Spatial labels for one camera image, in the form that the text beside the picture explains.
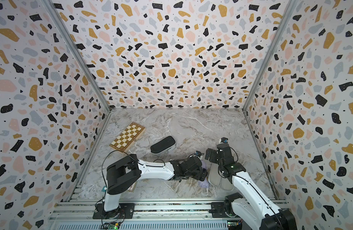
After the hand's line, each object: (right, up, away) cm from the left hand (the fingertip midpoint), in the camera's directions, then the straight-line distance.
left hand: (206, 172), depth 84 cm
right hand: (+5, +12, +2) cm, 13 cm away
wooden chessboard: (-53, +19, +16) cm, 58 cm away
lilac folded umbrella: (-1, -5, -4) cm, 7 cm away
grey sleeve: (+5, -3, -1) cm, 6 cm away
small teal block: (-59, -9, -2) cm, 60 cm away
